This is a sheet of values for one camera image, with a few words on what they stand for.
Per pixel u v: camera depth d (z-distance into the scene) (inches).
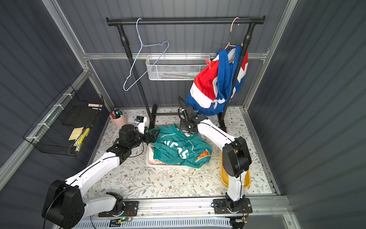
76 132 28.6
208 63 25.2
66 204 15.7
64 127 29.0
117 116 39.0
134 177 33.3
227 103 36.9
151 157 32.0
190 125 25.6
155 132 29.6
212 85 30.3
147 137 28.6
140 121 27.8
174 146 32.3
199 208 29.6
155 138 29.6
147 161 31.7
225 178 32.1
